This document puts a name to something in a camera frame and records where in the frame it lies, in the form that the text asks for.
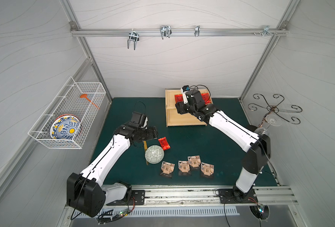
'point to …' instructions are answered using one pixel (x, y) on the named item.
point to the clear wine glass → (273, 120)
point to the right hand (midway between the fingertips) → (179, 103)
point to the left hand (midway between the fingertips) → (153, 134)
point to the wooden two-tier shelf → (173, 118)
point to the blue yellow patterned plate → (66, 126)
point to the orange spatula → (84, 95)
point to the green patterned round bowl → (154, 154)
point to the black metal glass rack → (274, 108)
